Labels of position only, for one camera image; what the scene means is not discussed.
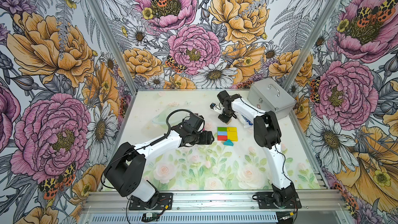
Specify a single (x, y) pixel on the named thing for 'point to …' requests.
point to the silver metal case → (268, 95)
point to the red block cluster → (222, 137)
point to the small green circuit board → (150, 216)
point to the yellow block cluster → (232, 133)
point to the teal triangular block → (228, 142)
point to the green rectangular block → (222, 128)
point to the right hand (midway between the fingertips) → (226, 120)
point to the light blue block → (222, 133)
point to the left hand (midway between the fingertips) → (206, 143)
